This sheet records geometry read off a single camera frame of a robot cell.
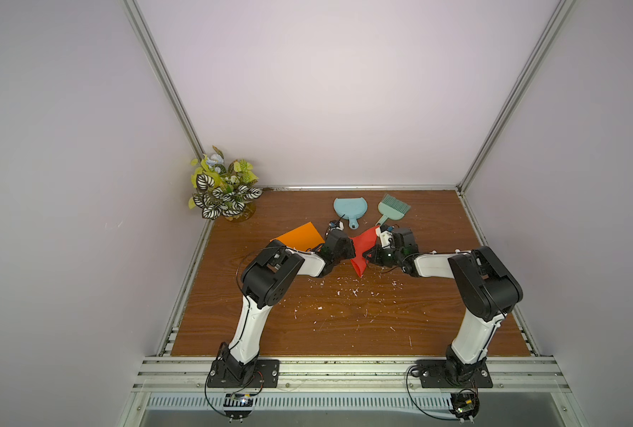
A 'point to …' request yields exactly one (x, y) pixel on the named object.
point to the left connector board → (237, 406)
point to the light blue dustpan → (352, 208)
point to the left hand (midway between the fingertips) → (359, 244)
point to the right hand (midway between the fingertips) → (363, 249)
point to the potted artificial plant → (224, 189)
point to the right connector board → (464, 405)
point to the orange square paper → (303, 237)
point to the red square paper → (361, 244)
